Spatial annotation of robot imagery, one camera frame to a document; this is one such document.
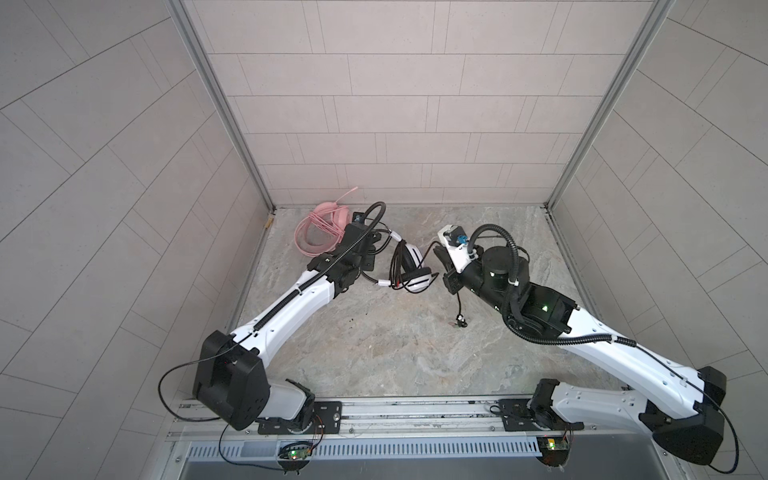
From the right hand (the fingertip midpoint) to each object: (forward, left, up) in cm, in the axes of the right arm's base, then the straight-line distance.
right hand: (434, 250), depth 65 cm
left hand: (+13, +16, -12) cm, 24 cm away
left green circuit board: (-32, +33, -28) cm, 53 cm away
